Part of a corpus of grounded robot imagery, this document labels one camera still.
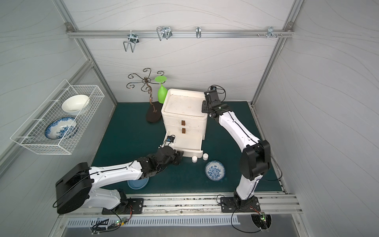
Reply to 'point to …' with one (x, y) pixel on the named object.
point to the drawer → (191, 145)
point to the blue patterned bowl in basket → (61, 128)
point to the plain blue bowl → (138, 184)
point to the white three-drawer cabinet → (183, 117)
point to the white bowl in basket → (73, 104)
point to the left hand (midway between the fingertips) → (181, 153)
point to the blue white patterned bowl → (214, 170)
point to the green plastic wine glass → (162, 92)
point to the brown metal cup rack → (154, 112)
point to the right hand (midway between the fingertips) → (209, 103)
